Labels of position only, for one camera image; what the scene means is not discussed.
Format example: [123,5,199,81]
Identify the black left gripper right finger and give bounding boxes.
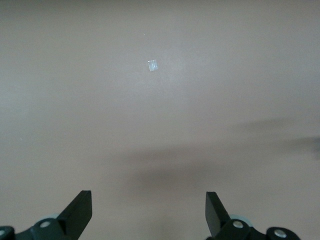
[205,191,301,240]

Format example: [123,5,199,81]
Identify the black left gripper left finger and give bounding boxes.
[0,190,93,240]

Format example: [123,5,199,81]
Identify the small clear tape piece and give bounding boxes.
[146,59,160,73]

